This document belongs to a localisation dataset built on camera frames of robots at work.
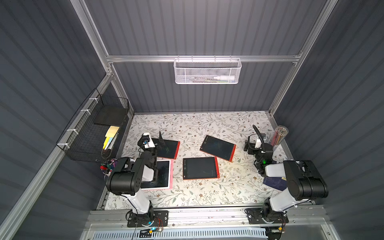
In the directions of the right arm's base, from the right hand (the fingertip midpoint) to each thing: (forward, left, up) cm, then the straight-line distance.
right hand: (256, 141), depth 93 cm
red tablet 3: (0, +23, -8) cm, 24 cm away
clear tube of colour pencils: (-2, -10, +10) cm, 14 cm away
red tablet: (-14, +35, -9) cm, 39 cm away
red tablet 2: (-3, +57, -8) cm, 57 cm away
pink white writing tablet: (-17, +57, -9) cm, 60 cm away
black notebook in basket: (+4, +86, +19) cm, 88 cm away
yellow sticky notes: (-10, +80, +21) cm, 83 cm away
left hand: (-2, +63, +10) cm, 64 cm away
